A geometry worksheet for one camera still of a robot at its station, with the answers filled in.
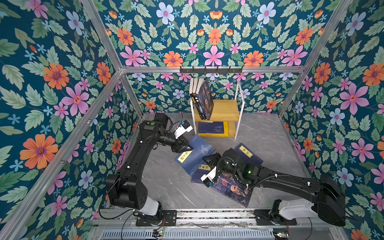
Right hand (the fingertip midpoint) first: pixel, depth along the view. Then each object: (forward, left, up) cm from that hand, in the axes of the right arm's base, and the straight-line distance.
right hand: (205, 151), depth 73 cm
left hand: (+2, +7, +4) cm, 8 cm away
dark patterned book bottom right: (-11, -13, -21) cm, 27 cm away
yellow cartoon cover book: (+23, -14, -17) cm, 32 cm away
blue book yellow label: (+27, -6, -15) cm, 31 cm away
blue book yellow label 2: (-3, +8, -5) cm, 9 cm away
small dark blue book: (+9, -28, -22) cm, 36 cm away
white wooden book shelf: (+23, -12, -2) cm, 26 cm away
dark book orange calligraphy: (+28, 0, +10) cm, 30 cm away
